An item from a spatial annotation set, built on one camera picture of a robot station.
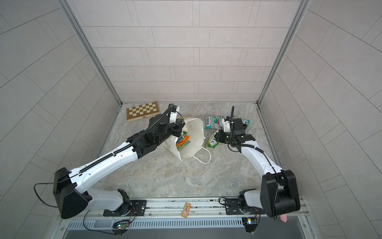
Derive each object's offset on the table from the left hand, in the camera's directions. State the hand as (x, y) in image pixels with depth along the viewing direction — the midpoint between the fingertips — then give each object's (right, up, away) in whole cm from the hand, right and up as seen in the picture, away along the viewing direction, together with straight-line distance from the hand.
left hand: (186, 119), depth 72 cm
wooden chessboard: (-37, +4, +36) cm, 52 cm away
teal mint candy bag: (+16, -3, +30) cm, 34 cm away
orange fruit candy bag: (-3, -13, +15) cm, 20 cm away
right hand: (+15, -10, +13) cm, 22 cm away
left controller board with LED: (-28, -47, -8) cm, 56 cm away
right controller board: (+30, -48, -4) cm, 57 cm away
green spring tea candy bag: (+13, -13, +10) cm, 21 cm away
